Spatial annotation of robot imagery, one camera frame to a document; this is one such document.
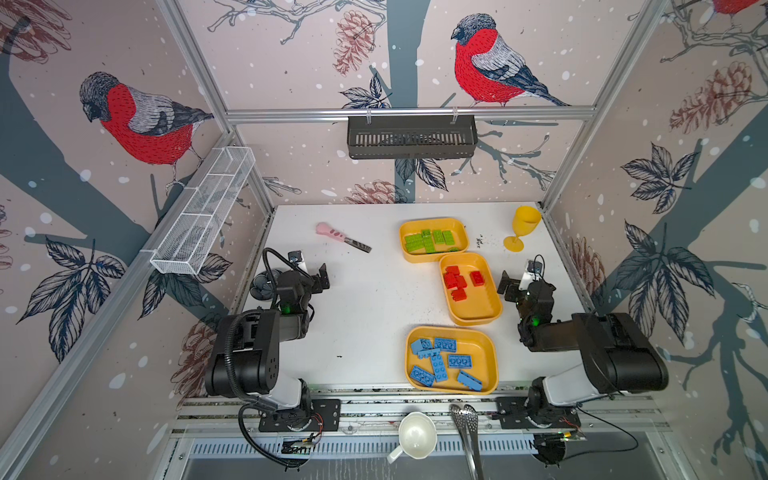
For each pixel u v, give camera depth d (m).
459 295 0.95
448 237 1.10
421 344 0.82
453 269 1.01
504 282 0.85
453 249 1.05
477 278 0.97
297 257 0.80
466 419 0.68
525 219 0.98
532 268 0.79
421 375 0.80
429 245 1.09
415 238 1.10
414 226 1.11
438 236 1.11
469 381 0.77
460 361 0.81
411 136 1.04
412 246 1.07
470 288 0.98
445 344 0.84
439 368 0.80
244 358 0.43
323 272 0.92
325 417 0.73
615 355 0.45
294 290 0.71
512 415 0.73
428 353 0.81
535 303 0.70
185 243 0.71
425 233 1.10
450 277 0.98
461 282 0.97
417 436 0.70
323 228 1.13
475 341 0.84
